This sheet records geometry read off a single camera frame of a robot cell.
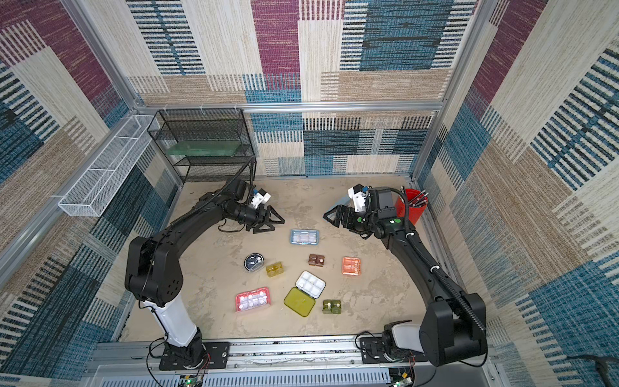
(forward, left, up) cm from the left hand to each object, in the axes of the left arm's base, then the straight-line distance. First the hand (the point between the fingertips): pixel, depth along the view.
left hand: (280, 224), depth 85 cm
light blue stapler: (+19, -26, -11) cm, 34 cm away
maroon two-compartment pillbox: (-6, -12, -14) cm, 20 cm away
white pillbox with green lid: (-20, -7, -15) cm, 26 cm away
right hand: (-2, -19, +4) cm, 20 cm away
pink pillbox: (-20, +9, -16) cm, 27 cm away
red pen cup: (+13, -53, -4) cm, 54 cm away
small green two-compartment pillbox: (-23, -17, -15) cm, 32 cm away
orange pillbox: (-8, -26, -16) cm, 31 cm away
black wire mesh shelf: (+42, +31, +13) cm, 54 cm away
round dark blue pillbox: (-7, +11, -15) cm, 19 cm away
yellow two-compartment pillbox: (-10, +3, -14) cm, 17 cm away
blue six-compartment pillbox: (+4, -8, -15) cm, 18 cm away
